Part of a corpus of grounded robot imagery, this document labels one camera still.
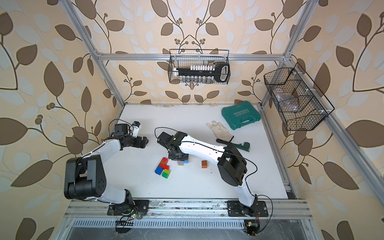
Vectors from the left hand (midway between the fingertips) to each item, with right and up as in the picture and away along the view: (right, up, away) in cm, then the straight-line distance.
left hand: (136, 137), depth 93 cm
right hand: (+27, -11, -9) cm, 30 cm away
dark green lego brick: (+20, -20, -9) cm, 30 cm away
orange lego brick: (+42, -15, -6) cm, 45 cm away
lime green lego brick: (+21, -19, -7) cm, 29 cm away
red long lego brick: (+19, -13, -4) cm, 23 cm away
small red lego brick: (+19, -16, -6) cm, 25 cm away
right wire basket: (+90, +19, -20) cm, 94 cm away
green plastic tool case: (+70, +15, +15) cm, 73 cm away
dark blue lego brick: (+15, -18, -6) cm, 25 cm away
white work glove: (+54, +3, +11) cm, 55 cm away
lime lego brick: (+28, -16, -4) cm, 33 cm away
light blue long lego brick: (+32, -13, -7) cm, 35 cm away
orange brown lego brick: (+18, -14, -4) cm, 23 cm away
